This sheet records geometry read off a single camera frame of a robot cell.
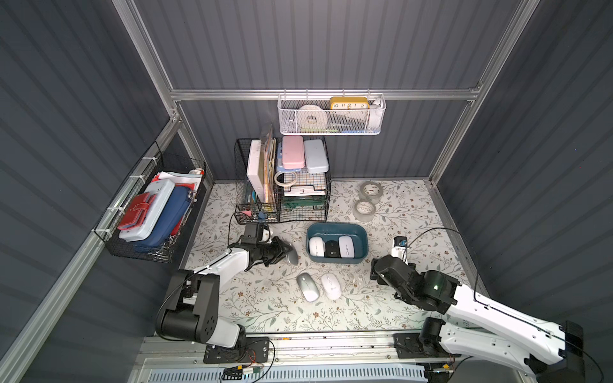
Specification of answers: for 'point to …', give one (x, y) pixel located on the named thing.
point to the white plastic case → (162, 189)
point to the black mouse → (332, 250)
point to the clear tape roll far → (371, 191)
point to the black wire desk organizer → (282, 179)
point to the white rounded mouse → (317, 246)
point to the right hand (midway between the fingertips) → (389, 268)
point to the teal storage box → (330, 230)
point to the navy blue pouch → (168, 219)
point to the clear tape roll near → (364, 210)
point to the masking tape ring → (285, 184)
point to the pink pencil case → (293, 154)
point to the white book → (255, 169)
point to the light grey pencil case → (315, 156)
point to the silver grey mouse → (346, 246)
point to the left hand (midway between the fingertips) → (291, 251)
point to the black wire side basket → (157, 165)
